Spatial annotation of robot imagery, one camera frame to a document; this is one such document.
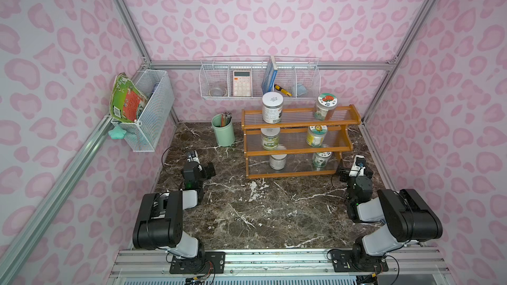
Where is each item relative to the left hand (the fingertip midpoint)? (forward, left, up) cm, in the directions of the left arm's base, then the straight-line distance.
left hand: (198, 161), depth 94 cm
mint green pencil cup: (+15, -11, 0) cm, 19 cm away
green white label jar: (0, -58, +1) cm, 58 cm away
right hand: (-3, -71, +5) cm, 71 cm away
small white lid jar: (-1, -37, +1) cm, 37 cm away
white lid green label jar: (+1, -34, +16) cm, 37 cm away
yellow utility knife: (+27, -41, +21) cm, 53 cm away
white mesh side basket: (-5, +13, +25) cm, 29 cm away
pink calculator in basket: (+28, -21, +24) cm, 42 cm away
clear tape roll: (+27, -9, +20) cm, 35 cm away
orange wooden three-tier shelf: (+6, -48, +5) cm, 49 cm away
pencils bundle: (+19, -12, +10) cm, 25 cm away
